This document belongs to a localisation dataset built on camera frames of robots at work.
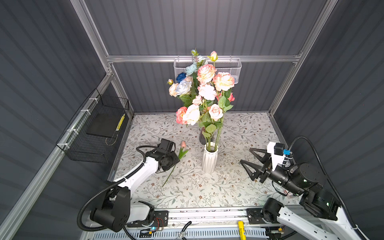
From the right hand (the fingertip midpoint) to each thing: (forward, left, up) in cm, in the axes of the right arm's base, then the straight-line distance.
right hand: (248, 157), depth 56 cm
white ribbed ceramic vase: (+9, +13, -17) cm, 23 cm away
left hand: (+13, +32, -29) cm, 45 cm away
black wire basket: (+15, +70, -5) cm, 72 cm away
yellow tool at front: (-20, -1, -34) cm, 39 cm away
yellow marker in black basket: (+25, +60, -7) cm, 66 cm away
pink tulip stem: (+21, +30, -34) cm, 50 cm away
